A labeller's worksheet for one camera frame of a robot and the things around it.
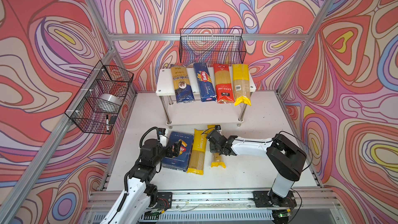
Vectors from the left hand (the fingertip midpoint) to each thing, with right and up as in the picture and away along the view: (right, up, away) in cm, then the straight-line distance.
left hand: (174, 139), depth 81 cm
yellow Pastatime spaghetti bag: (+12, -11, +5) cm, 17 cm away
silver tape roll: (-29, +19, -11) cm, 36 cm away
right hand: (+23, -8, +11) cm, 27 cm away
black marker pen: (-30, +10, -9) cm, 33 cm away
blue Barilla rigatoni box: (+4, -11, -2) cm, 12 cm away
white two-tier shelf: (+19, +13, +17) cm, 29 cm away
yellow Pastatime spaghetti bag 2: (+22, -11, +1) cm, 25 cm away
